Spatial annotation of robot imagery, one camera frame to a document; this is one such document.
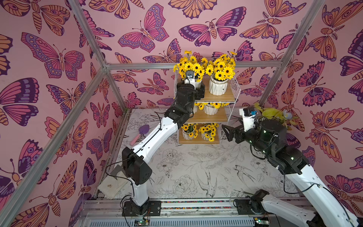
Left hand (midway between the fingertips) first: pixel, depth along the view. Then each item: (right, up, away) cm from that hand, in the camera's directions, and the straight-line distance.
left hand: (196, 81), depth 71 cm
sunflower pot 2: (+9, -13, +7) cm, 18 cm away
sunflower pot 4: (+9, -27, +19) cm, 34 cm away
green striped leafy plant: (+54, -17, +14) cm, 59 cm away
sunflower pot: (+3, -12, +3) cm, 13 cm away
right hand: (+16, -20, -8) cm, 27 cm away
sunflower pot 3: (-3, -27, +22) cm, 35 cm away
